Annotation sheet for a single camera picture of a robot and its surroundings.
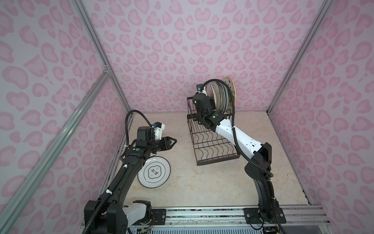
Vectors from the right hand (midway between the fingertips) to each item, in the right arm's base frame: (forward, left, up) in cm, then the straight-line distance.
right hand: (207, 94), depth 81 cm
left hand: (-21, +18, -13) cm, 31 cm away
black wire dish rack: (-14, -4, -33) cm, 36 cm away
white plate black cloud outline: (-32, +31, -34) cm, 56 cm away
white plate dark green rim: (-2, -10, -1) cm, 10 cm away
